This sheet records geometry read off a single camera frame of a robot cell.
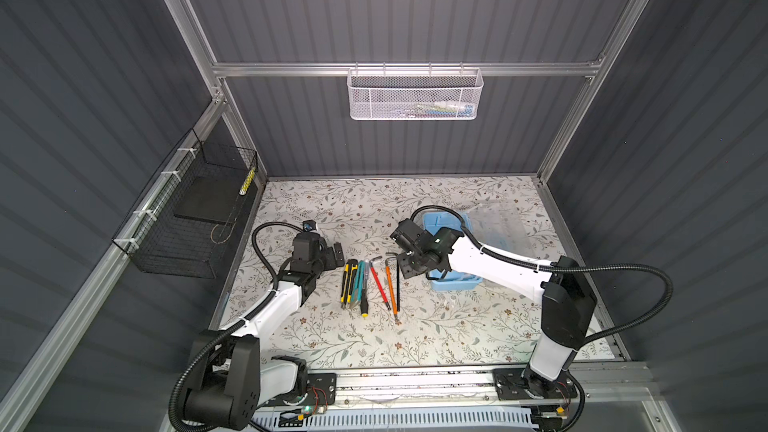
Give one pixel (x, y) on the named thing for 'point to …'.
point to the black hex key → (398, 279)
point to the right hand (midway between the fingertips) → (410, 266)
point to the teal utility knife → (359, 284)
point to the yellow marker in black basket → (247, 181)
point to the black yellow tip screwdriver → (365, 290)
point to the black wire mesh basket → (183, 222)
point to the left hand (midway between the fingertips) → (325, 249)
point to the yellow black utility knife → (350, 266)
